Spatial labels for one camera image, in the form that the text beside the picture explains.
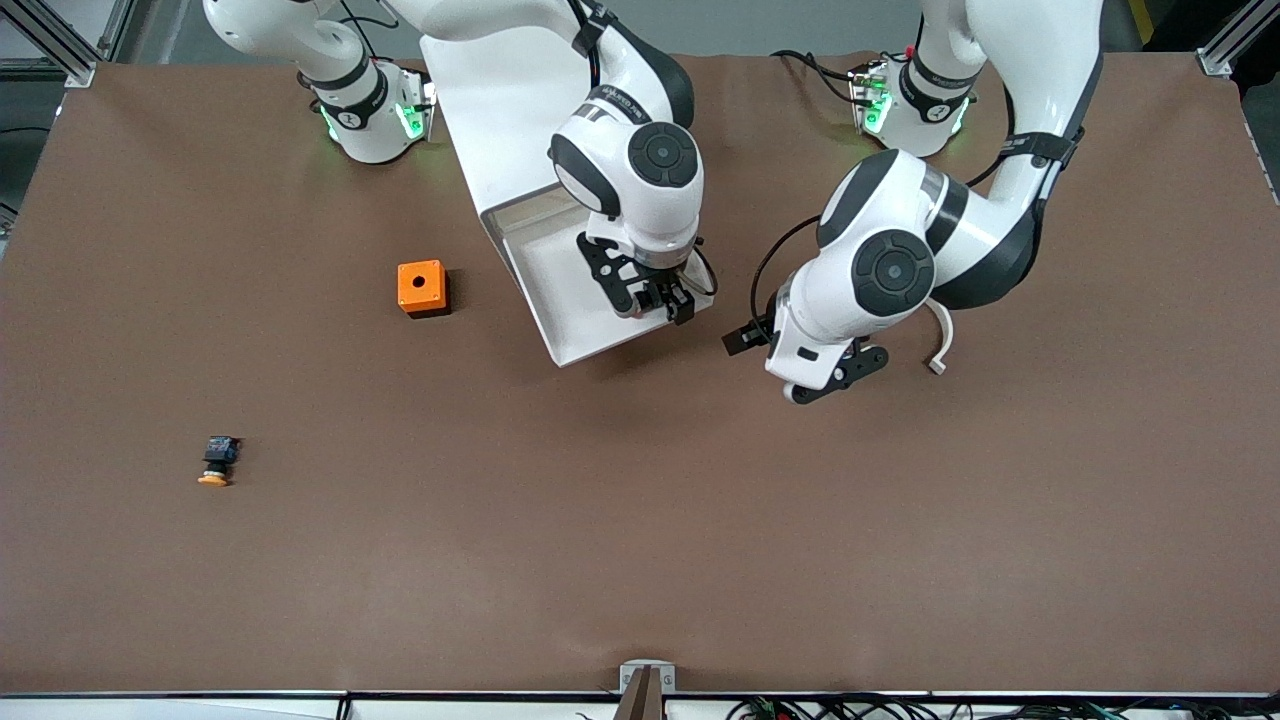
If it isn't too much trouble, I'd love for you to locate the orange mushroom push button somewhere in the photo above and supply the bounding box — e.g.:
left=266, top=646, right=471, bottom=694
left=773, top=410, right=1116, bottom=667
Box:
left=197, top=435, right=242, bottom=489

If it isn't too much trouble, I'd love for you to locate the orange button box with hole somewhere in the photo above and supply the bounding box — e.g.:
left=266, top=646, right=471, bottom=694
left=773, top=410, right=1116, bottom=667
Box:
left=396, top=260, right=451, bottom=319

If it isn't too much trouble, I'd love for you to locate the person standing behind table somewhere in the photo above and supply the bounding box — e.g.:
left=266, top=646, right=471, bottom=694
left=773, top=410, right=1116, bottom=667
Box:
left=1140, top=0, right=1280, bottom=96

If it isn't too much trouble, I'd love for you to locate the white half-ring pipe clamp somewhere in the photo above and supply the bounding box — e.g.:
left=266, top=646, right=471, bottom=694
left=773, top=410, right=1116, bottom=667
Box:
left=925, top=300, right=956, bottom=377

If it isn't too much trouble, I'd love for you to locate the black cable tangle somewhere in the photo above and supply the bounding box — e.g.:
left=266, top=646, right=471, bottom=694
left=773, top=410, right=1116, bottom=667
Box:
left=725, top=695, right=1280, bottom=720

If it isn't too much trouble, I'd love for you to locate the grey metal bracket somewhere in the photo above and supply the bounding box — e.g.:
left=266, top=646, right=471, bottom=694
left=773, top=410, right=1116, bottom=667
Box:
left=619, top=660, right=677, bottom=695

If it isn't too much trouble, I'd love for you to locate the brown pointed post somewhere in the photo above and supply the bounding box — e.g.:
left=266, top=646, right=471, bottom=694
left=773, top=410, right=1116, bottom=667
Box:
left=612, top=667, right=666, bottom=720

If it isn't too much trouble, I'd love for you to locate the aluminium frame profile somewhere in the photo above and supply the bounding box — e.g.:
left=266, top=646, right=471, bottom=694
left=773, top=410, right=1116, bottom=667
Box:
left=1197, top=0, right=1280, bottom=78
left=0, top=0, right=136, bottom=89

